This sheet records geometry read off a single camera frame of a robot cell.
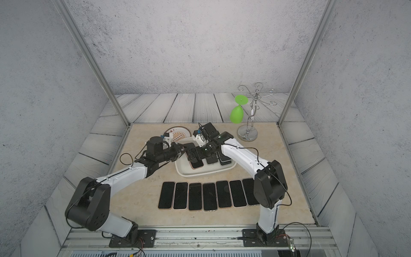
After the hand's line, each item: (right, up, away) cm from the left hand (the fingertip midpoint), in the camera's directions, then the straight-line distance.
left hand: (191, 147), depth 83 cm
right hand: (+3, -4, 0) cm, 5 cm away
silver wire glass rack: (+37, +8, +30) cm, 48 cm away
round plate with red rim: (-13, +8, +32) cm, 35 cm away
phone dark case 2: (+25, -26, +4) cm, 36 cm away
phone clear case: (+31, -21, +8) cm, 39 cm away
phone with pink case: (+17, -26, +4) cm, 31 cm away
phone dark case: (-6, -27, +2) cm, 28 cm away
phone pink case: (-14, -29, +2) cm, 32 cm away
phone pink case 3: (+9, -26, +1) cm, 28 cm away
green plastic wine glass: (+25, +19, +11) cm, 33 cm away
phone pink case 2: (+2, -26, +1) cm, 26 cm away
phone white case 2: (+11, -9, +16) cm, 21 cm away
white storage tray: (-5, -14, +11) cm, 18 cm away
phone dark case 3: (+19, -9, +14) cm, 25 cm away
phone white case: (+3, -9, -3) cm, 10 cm away
